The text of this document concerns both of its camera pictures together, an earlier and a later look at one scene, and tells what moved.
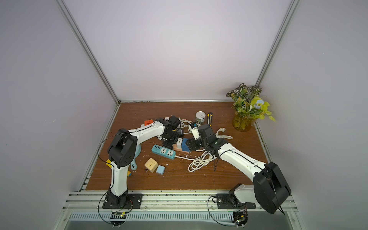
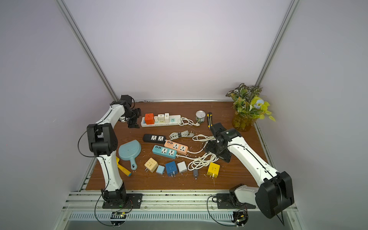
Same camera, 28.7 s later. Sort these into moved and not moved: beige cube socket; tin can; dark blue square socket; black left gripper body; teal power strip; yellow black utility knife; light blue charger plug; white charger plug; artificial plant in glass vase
Moved: dark blue square socket; white charger plug; black left gripper body
Not moved: yellow black utility knife; light blue charger plug; artificial plant in glass vase; teal power strip; beige cube socket; tin can
